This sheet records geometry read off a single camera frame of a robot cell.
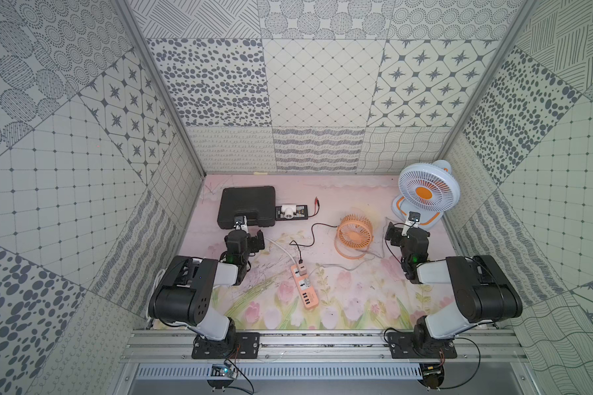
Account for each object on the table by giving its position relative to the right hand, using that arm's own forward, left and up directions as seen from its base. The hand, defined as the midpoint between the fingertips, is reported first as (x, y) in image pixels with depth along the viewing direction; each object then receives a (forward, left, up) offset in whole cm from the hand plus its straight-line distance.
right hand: (403, 227), depth 95 cm
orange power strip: (-26, +37, -4) cm, 45 cm away
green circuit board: (-46, +61, -6) cm, 77 cm away
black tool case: (+12, +59, -1) cm, 61 cm away
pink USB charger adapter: (-18, +39, 0) cm, 43 cm away
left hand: (-2, +62, +1) cm, 62 cm away
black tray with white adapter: (+8, +44, -1) cm, 45 cm away
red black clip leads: (+14, +34, -5) cm, 37 cm away
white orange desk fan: (+6, -6, +15) cm, 17 cm away
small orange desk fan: (-5, +20, +1) cm, 21 cm away
